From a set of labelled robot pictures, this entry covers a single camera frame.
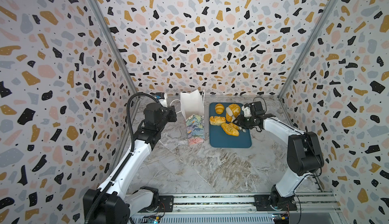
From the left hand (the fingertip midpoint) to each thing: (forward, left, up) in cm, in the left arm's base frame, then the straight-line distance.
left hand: (174, 103), depth 76 cm
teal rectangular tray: (-4, -25, -31) cm, 40 cm away
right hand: (+4, -34, -19) cm, 39 cm away
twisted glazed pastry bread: (+8, -24, -27) cm, 37 cm away
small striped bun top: (+19, -27, -27) cm, 43 cm away
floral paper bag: (+10, -8, -16) cm, 20 cm away
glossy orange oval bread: (+1, -32, -26) cm, 41 cm away
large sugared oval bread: (+13, -37, -22) cm, 45 cm away
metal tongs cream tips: (+4, -34, -19) cm, 39 cm away
